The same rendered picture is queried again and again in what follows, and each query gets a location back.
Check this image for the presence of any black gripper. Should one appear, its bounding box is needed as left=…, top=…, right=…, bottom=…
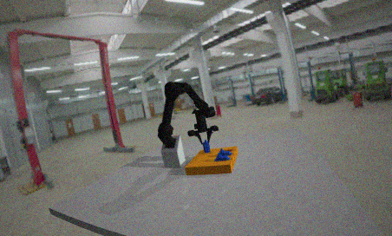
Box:
left=187, top=119, right=219, bottom=145

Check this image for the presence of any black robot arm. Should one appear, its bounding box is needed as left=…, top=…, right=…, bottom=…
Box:
left=158, top=82, right=216, bottom=148

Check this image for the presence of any orange flat deck plate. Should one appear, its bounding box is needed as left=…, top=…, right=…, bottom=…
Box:
left=185, top=147, right=238, bottom=175

